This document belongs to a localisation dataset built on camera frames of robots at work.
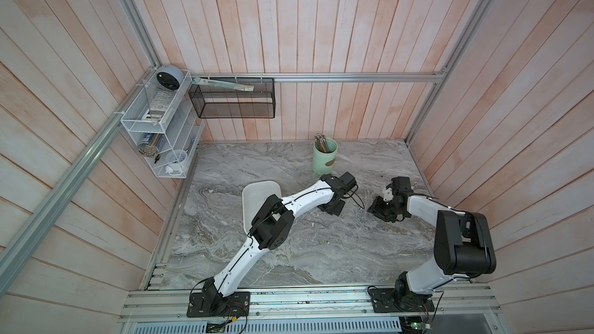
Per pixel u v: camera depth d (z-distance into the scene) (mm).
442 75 929
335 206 832
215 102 1069
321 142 981
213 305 626
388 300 730
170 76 799
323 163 1010
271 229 591
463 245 462
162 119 694
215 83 915
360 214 950
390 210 798
